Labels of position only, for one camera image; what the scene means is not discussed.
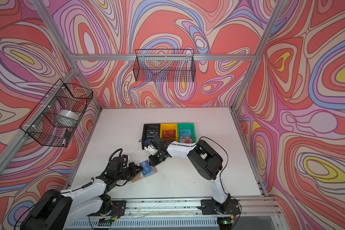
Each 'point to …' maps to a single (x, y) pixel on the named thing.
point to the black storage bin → (150, 131)
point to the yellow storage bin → (167, 127)
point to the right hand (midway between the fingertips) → (152, 166)
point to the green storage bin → (187, 125)
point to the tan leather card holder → (140, 174)
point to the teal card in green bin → (185, 132)
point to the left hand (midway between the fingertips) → (145, 167)
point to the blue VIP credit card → (147, 168)
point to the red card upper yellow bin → (169, 133)
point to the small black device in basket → (67, 134)
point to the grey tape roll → (67, 118)
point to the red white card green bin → (188, 140)
